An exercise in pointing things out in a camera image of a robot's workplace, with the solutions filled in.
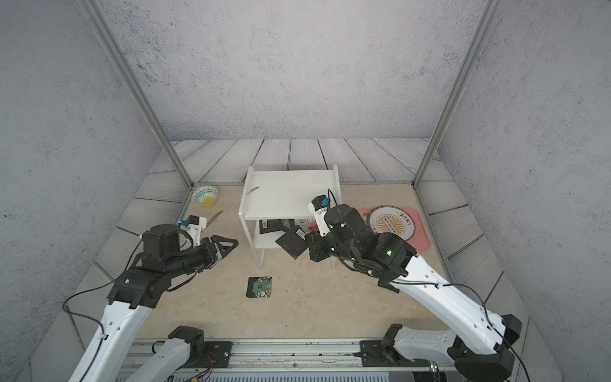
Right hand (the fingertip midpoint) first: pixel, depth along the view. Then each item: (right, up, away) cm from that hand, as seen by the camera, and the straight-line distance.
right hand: (306, 239), depth 63 cm
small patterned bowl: (-50, +13, +52) cm, 73 cm away
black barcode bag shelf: (-14, +1, +22) cm, 26 cm away
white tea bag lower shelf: (-2, +2, +22) cm, 22 cm away
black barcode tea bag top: (-3, -1, +1) cm, 3 cm away
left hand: (-19, -3, +4) cm, 20 cm away
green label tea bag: (-17, -21, +24) cm, 36 cm away
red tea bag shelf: (+2, +1, +22) cm, 22 cm away
